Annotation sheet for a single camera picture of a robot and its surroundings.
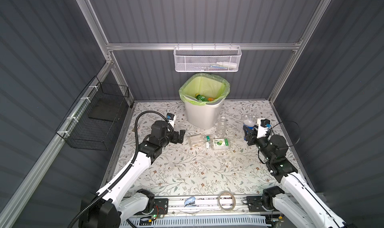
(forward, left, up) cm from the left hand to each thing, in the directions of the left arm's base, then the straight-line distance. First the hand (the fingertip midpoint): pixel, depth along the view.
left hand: (176, 128), depth 80 cm
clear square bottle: (+4, -12, -19) cm, 23 cm away
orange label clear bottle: (+12, -19, +9) cm, 25 cm away
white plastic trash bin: (+11, -16, -4) cm, 20 cm away
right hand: (-4, -38, +5) cm, 39 cm away
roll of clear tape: (-33, -28, -19) cm, 47 cm away
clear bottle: (+8, -29, -19) cm, 36 cm away
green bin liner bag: (+32, -21, +4) cm, 38 cm away
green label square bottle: (-2, -26, -15) cm, 30 cm away
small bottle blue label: (-5, -36, +8) cm, 37 cm away
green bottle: (+26, -16, -2) cm, 30 cm away
